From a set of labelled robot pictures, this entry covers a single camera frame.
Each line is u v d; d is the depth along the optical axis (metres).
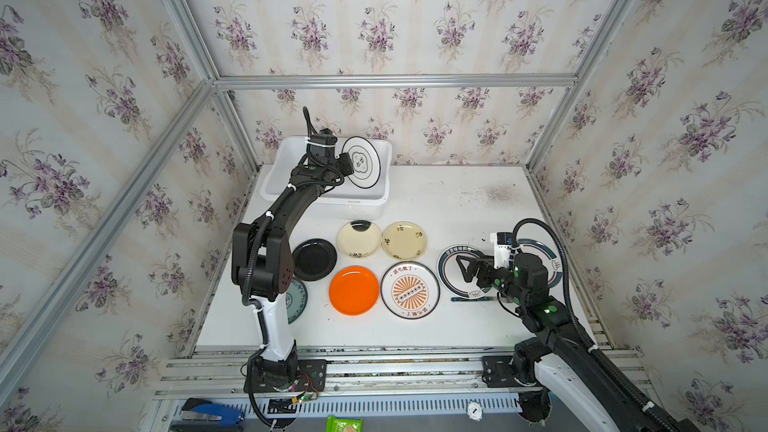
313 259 0.93
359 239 0.98
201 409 0.70
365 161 1.00
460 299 0.86
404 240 0.99
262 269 0.51
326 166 0.70
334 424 0.66
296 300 0.86
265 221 0.52
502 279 0.69
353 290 0.89
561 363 0.55
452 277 0.88
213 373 0.75
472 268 0.72
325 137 0.71
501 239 0.71
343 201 0.91
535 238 0.99
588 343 0.51
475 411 0.69
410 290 0.88
